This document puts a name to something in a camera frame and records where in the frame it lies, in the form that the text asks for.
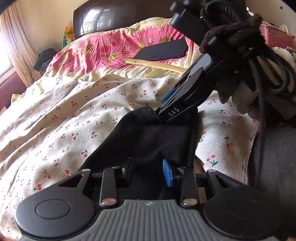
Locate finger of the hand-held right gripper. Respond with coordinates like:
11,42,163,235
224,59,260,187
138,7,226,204
157,87,179,116

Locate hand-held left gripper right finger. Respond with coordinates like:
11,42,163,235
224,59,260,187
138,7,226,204
162,159,250,207

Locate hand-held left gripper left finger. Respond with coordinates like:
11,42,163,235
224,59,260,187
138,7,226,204
59,158,134,207

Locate black pants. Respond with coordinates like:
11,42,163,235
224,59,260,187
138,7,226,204
76,105,204,201

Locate person's right hand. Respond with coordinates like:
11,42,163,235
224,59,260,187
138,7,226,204
218,81,261,117

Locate yellow wooden strip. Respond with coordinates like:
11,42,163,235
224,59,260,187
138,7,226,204
125,58,188,75

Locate cherry print bedsheet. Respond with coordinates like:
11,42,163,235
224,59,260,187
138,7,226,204
0,75,259,239

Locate pink fruit print quilt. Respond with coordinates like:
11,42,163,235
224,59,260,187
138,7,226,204
45,17,205,80

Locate pink plastic basket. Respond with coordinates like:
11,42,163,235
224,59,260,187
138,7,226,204
259,23,296,49

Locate dark wooden headboard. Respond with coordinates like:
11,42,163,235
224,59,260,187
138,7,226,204
73,0,176,40

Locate grey cloth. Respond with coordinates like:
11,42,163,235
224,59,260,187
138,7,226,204
248,120,296,232

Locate yellow green cartoon bag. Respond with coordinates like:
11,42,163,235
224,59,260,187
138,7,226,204
63,26,74,44

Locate dark clothes pile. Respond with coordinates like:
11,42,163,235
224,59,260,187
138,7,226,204
33,48,57,72

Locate purple padded window seat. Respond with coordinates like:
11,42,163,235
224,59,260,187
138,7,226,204
0,71,27,109

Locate beige curtain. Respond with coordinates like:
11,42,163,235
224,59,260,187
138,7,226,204
0,7,37,87

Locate window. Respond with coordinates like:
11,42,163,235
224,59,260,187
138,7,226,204
0,30,12,77

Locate dark brown knitted cord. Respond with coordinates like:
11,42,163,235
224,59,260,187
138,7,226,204
199,13,263,54

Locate black cable bundle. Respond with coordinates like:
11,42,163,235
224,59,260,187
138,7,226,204
201,0,296,142

